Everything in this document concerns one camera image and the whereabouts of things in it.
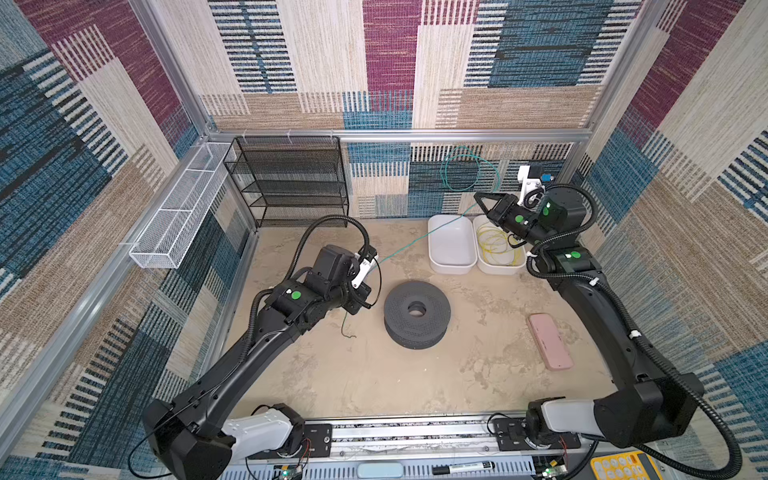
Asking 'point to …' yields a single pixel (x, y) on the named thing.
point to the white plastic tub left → (452, 249)
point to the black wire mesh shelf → (291, 180)
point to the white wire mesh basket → (165, 236)
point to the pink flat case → (550, 342)
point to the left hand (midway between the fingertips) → (360, 279)
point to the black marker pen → (449, 469)
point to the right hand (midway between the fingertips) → (475, 197)
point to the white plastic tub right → (486, 268)
